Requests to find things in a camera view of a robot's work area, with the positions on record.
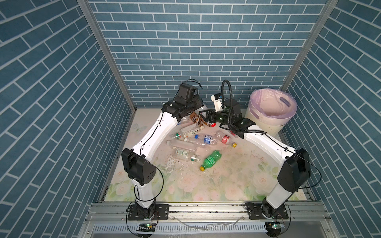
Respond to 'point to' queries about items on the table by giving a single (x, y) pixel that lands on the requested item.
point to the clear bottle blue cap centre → (207, 139)
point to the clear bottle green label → (182, 154)
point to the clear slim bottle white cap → (201, 142)
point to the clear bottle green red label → (178, 135)
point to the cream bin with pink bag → (270, 109)
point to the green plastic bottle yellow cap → (211, 160)
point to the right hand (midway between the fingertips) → (202, 110)
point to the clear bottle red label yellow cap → (225, 139)
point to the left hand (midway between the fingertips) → (201, 100)
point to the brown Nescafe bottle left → (194, 118)
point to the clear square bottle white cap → (182, 145)
